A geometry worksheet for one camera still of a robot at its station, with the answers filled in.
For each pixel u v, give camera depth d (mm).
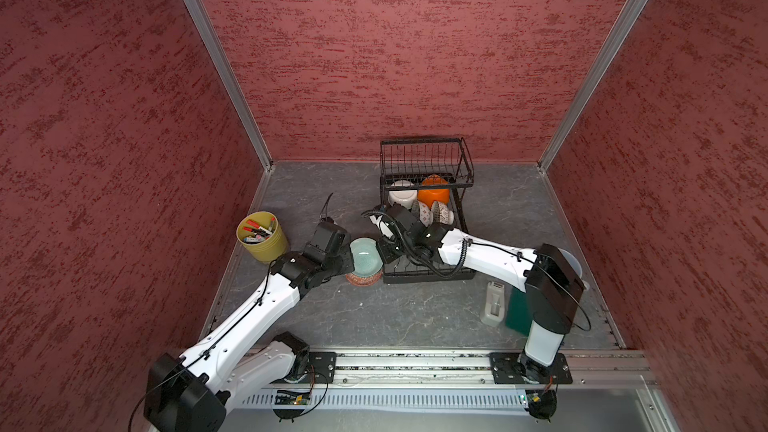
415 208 1006
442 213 921
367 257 844
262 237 844
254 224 875
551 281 439
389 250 740
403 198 1012
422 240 627
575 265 863
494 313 799
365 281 873
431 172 1134
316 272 555
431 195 1001
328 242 593
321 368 741
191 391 374
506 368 741
